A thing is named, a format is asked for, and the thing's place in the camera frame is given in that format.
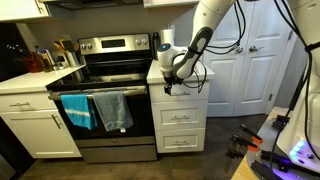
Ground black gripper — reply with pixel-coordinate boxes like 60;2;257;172
162;74;184;97

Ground white drawer with metal handle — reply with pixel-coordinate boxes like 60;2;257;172
151;99;209;131
148;81;211;104
154;127;207;154

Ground white drawer cabinet with countertop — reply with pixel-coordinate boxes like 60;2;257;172
146;55;216;155

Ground small white cabinet drawer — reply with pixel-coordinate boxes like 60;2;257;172
0;91;58;114

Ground black water bottle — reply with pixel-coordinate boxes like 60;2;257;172
152;31;163;61

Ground white panel door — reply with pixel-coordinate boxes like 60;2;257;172
201;0;257;118
233;0;300;117

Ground grey towel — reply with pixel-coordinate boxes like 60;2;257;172
92;91;134;133

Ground stainless steel black stove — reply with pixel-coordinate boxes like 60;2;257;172
45;32;158;164

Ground blue towel with white stripe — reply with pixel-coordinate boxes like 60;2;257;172
60;93;99;131

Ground black orange bar clamp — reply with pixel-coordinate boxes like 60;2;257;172
238;123;265;145
223;133;261;174

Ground utensil holder with utensils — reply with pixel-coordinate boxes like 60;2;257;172
53;34;82;68

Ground small dark jar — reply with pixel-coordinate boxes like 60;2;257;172
54;55;68;70

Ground dark range hood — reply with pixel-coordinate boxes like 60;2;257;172
39;0;144;10

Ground small black box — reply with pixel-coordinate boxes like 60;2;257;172
271;114;292;132

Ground oil bottle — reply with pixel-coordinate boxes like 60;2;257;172
37;48;55;73

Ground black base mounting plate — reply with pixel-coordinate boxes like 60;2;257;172
249;149;320;180

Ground white cabinet door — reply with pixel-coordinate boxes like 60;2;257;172
0;109;83;160

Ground red container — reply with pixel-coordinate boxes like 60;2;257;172
22;51;44;74

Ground white wall cabinet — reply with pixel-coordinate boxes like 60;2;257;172
0;0;52;24
142;0;202;9

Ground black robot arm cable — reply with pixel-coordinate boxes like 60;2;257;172
181;0;248;94

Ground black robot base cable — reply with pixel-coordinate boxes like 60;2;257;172
268;0;320;173

